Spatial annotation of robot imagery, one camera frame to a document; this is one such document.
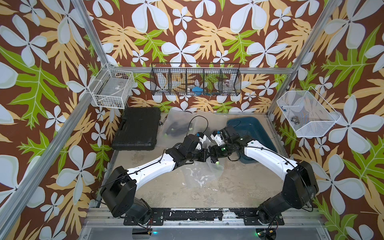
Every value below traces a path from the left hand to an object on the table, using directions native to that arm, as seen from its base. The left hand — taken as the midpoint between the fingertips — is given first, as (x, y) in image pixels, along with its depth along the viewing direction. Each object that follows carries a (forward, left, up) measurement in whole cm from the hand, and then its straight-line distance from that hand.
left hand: (212, 153), depth 79 cm
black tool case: (+24, +49, -12) cm, 56 cm away
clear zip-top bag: (-6, +7, -17) cm, 19 cm away
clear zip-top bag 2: (+43, +25, -16) cm, 53 cm away
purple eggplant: (+28, +21, -15) cm, 38 cm away
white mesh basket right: (+18, -54, +12) cm, 59 cm away
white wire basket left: (+32, +57, +18) cm, 68 cm away
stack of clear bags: (-5, +5, -16) cm, 18 cm away
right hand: (+2, +1, -4) cm, 5 cm away
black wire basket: (+47, +9, +15) cm, 50 cm away
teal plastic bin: (+31, -34, -16) cm, 49 cm away
